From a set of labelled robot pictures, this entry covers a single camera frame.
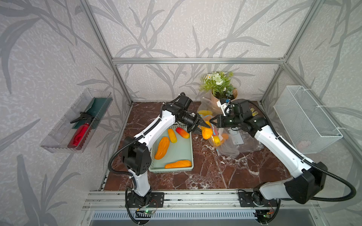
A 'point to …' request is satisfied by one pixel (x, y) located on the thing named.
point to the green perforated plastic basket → (182, 150)
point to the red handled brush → (80, 137)
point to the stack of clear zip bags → (235, 142)
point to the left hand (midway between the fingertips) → (208, 129)
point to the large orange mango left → (162, 148)
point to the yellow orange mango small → (172, 136)
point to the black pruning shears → (84, 116)
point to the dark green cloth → (94, 113)
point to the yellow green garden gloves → (254, 113)
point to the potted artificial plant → (218, 84)
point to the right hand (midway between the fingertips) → (209, 120)
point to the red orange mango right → (183, 133)
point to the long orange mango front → (178, 164)
